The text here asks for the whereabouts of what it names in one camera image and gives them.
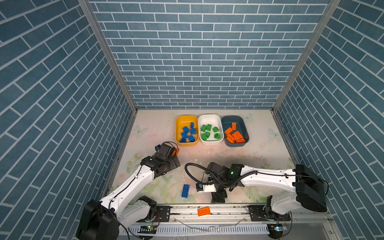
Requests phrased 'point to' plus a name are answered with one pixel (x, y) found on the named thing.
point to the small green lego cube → (208, 127)
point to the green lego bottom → (217, 136)
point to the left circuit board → (148, 229)
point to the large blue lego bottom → (185, 191)
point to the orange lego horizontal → (241, 140)
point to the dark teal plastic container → (241, 126)
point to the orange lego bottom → (203, 211)
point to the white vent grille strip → (205, 229)
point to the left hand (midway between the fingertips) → (173, 164)
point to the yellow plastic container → (182, 121)
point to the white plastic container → (215, 120)
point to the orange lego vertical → (234, 126)
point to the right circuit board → (276, 230)
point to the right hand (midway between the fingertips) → (208, 191)
